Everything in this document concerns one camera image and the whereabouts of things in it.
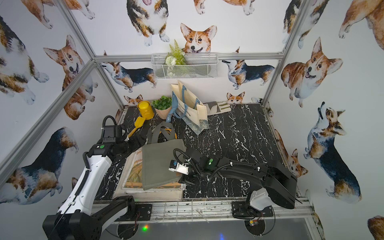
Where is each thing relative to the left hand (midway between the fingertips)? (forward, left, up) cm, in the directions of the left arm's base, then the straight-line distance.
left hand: (143, 140), depth 80 cm
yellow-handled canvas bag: (-16, +5, -13) cm, 21 cm away
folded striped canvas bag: (+39, -44, -17) cm, 62 cm away
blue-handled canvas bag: (+18, -27, +1) cm, 32 cm away
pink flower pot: (+28, -5, -11) cm, 30 cm away
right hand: (-17, -20, -7) cm, 27 cm away
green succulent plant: (+32, -5, -4) cm, 33 cm away
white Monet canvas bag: (-22, -15, -16) cm, 31 cm away
